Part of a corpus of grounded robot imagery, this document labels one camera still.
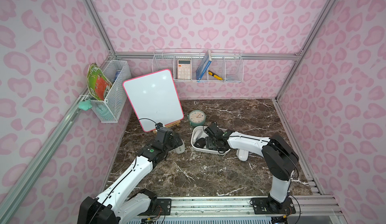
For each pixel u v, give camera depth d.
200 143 0.93
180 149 0.90
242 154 0.88
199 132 0.92
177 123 1.01
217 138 0.72
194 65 1.00
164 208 0.73
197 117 1.06
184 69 0.95
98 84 0.73
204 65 0.88
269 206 0.64
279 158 0.48
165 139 0.62
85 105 0.62
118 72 0.93
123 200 0.44
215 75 0.98
